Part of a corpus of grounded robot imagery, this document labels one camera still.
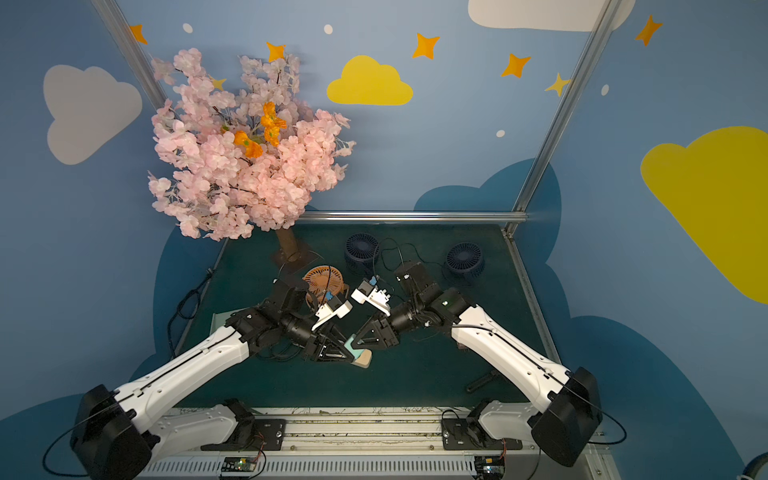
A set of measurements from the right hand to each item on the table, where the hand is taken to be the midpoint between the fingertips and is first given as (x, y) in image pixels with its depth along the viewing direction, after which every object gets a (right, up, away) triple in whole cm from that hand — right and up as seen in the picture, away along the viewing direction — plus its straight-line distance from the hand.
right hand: (361, 341), depth 65 cm
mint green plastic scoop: (-49, -2, +31) cm, 58 cm away
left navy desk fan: (-3, +20, +38) cm, 43 cm away
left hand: (-1, -3, +1) cm, 3 cm away
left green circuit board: (-30, -32, +7) cm, 45 cm away
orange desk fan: (-15, +10, +30) cm, 35 cm away
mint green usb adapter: (-1, -2, -3) cm, 3 cm away
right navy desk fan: (+33, +18, +36) cm, 52 cm away
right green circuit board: (+31, -33, +7) cm, 46 cm away
